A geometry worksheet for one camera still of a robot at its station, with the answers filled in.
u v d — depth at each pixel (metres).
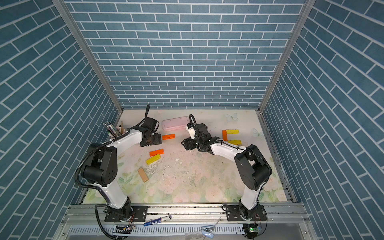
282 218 0.77
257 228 0.69
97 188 0.51
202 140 0.71
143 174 0.87
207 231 0.68
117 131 0.95
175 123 1.08
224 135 1.05
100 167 0.48
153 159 0.93
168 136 1.02
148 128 0.76
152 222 0.70
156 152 0.95
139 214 0.74
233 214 0.74
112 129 0.91
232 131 1.07
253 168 0.48
